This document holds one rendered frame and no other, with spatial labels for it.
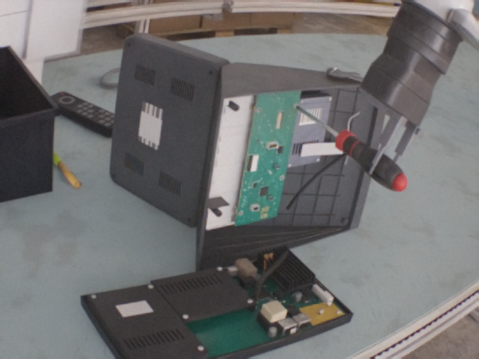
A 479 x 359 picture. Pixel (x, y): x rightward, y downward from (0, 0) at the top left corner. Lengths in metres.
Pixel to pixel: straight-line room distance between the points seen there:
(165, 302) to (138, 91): 0.27
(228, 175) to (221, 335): 0.18
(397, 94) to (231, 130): 0.19
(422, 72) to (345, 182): 0.27
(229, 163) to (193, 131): 0.07
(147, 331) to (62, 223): 0.23
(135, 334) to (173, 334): 0.04
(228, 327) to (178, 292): 0.06
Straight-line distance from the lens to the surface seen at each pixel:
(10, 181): 0.85
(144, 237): 0.81
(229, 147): 0.72
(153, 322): 0.65
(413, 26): 0.64
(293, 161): 0.79
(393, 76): 0.63
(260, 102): 0.71
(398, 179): 0.63
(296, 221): 0.87
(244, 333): 0.68
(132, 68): 0.83
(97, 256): 0.78
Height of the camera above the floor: 1.46
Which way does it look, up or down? 29 degrees down
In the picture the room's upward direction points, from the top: 10 degrees clockwise
